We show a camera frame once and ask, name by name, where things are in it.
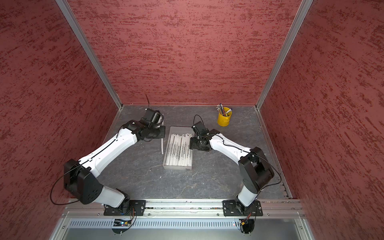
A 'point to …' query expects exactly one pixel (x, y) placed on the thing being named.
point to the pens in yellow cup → (220, 108)
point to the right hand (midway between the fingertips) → (195, 148)
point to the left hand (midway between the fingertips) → (162, 135)
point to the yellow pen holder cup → (223, 120)
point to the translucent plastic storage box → (180, 130)
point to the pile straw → (162, 146)
